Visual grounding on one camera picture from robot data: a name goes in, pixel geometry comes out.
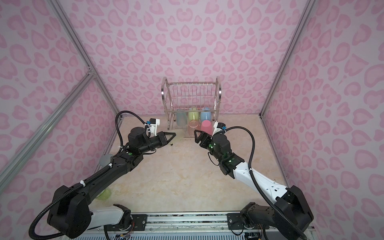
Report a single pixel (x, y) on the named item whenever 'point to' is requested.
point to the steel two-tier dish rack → (191, 106)
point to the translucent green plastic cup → (180, 135)
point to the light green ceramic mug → (193, 115)
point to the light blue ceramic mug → (206, 115)
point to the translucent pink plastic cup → (193, 125)
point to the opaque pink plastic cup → (206, 127)
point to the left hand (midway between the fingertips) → (176, 132)
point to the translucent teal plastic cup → (181, 118)
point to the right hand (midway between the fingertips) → (199, 132)
